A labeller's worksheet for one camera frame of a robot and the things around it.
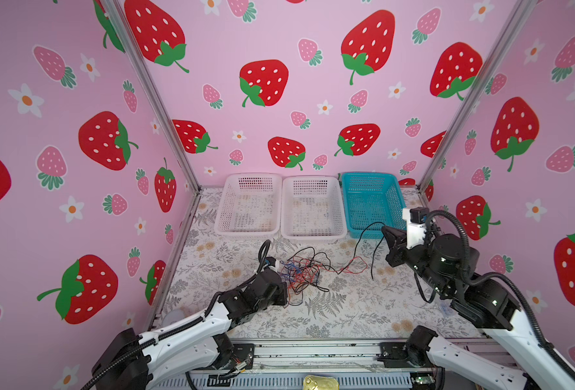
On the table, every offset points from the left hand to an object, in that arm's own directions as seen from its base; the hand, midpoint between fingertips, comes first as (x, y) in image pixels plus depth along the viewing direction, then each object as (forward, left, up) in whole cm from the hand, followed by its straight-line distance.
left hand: (291, 288), depth 81 cm
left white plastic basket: (+43, +21, -5) cm, 48 cm away
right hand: (+3, -24, +29) cm, 38 cm away
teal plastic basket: (+48, -39, -7) cm, 63 cm away
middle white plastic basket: (+40, -9, -5) cm, 42 cm away
